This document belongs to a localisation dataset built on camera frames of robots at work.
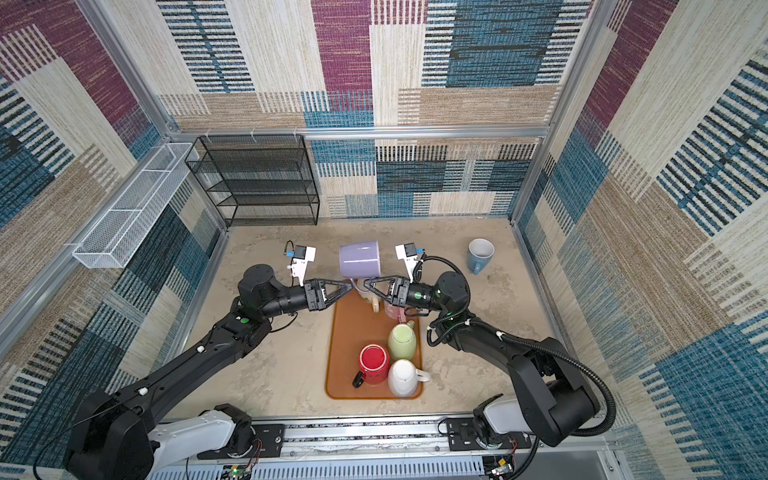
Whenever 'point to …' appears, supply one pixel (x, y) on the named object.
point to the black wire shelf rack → (257, 180)
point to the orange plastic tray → (351, 324)
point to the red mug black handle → (374, 361)
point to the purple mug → (360, 260)
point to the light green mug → (402, 341)
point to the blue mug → (480, 253)
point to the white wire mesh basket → (113, 241)
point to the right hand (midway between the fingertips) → (366, 288)
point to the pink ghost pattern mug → (396, 312)
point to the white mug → (403, 377)
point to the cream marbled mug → (375, 303)
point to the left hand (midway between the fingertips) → (348, 285)
